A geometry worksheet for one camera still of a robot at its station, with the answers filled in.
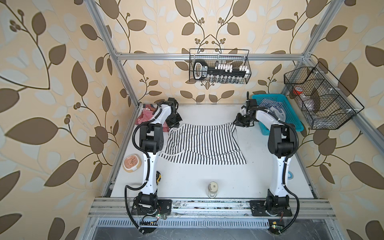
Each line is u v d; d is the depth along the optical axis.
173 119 0.92
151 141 0.63
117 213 0.74
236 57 0.91
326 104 0.72
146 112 1.11
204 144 1.15
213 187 0.71
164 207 0.74
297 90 0.87
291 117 1.03
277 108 1.12
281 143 0.59
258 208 0.74
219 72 0.84
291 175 0.85
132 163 0.87
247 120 0.90
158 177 0.82
